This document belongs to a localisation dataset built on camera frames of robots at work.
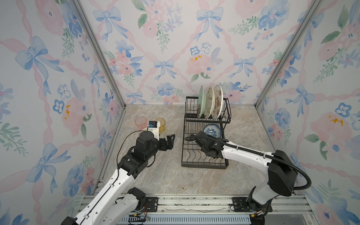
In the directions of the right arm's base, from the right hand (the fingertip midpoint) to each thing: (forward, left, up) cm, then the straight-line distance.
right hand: (209, 138), depth 86 cm
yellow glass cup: (+9, +30, -3) cm, 32 cm away
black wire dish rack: (-6, +10, -12) cm, 16 cm away
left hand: (-6, +24, +13) cm, 28 cm away
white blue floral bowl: (+5, -3, +1) cm, 6 cm away
